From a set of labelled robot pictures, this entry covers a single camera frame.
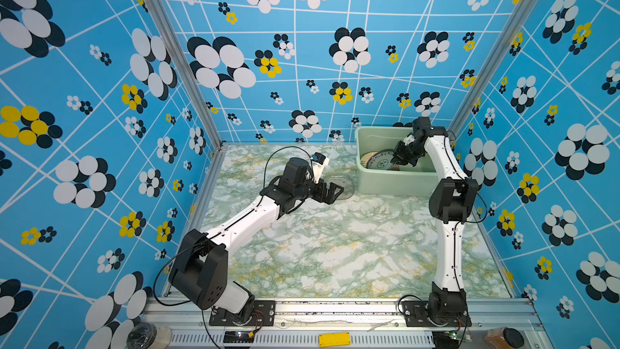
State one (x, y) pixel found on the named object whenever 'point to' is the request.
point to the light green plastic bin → (408, 180)
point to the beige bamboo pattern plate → (366, 157)
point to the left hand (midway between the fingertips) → (336, 183)
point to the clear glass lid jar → (144, 335)
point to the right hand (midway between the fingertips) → (395, 159)
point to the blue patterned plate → (381, 161)
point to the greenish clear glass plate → (349, 187)
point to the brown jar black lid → (504, 338)
